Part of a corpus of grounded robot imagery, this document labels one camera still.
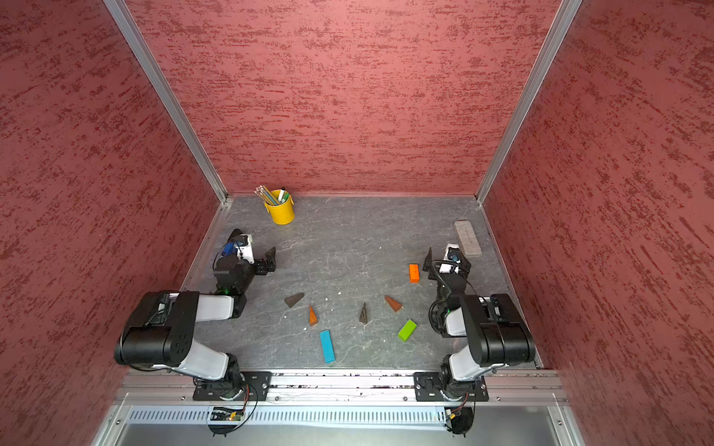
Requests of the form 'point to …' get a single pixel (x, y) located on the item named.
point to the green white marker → (283, 195)
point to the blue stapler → (228, 249)
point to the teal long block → (327, 347)
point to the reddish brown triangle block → (395, 305)
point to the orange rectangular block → (414, 273)
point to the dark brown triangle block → (292, 300)
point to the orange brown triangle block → (312, 317)
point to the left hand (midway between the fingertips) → (262, 252)
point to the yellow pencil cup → (283, 213)
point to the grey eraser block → (468, 238)
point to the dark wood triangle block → (363, 314)
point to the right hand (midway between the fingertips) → (443, 253)
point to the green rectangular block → (406, 330)
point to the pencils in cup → (266, 195)
